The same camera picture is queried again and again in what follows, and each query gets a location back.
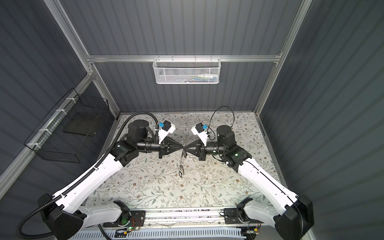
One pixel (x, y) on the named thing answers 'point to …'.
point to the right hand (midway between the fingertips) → (186, 150)
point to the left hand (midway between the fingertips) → (183, 146)
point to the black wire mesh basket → (65, 134)
